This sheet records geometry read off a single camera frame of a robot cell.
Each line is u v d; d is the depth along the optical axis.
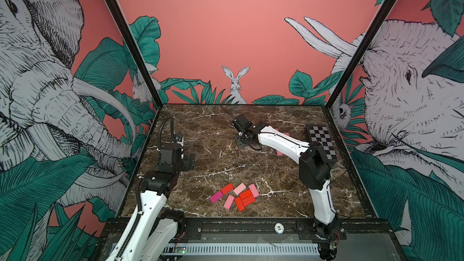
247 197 0.82
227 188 0.84
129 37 0.86
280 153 0.60
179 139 0.67
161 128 1.08
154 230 0.57
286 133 1.07
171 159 0.55
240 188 0.85
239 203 0.81
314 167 0.52
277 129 1.11
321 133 1.04
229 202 0.80
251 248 0.78
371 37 0.86
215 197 0.83
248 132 0.67
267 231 0.75
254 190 0.84
